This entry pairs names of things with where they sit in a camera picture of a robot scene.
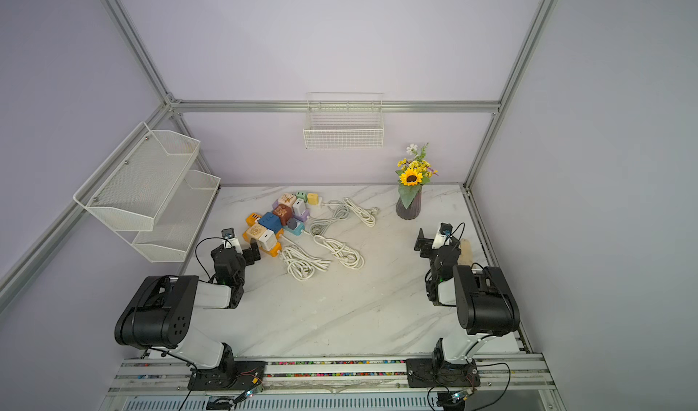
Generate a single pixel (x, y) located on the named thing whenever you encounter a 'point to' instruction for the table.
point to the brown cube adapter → (284, 212)
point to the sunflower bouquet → (413, 174)
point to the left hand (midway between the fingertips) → (239, 244)
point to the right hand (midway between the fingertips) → (435, 234)
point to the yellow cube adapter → (313, 198)
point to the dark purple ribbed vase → (413, 209)
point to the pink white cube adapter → (287, 198)
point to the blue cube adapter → (272, 221)
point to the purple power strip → (302, 217)
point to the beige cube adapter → (255, 231)
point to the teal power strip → (294, 226)
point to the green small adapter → (302, 195)
